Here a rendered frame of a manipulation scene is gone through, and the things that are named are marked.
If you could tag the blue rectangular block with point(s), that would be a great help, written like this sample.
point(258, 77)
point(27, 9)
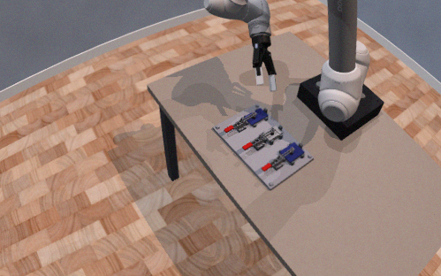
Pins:
point(261, 115)

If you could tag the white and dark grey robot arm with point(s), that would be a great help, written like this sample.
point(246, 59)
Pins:
point(341, 79)

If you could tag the blue rectangular plate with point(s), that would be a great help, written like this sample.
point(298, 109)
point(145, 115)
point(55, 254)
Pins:
point(296, 154)

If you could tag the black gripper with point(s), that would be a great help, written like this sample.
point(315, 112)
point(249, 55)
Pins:
point(261, 43)

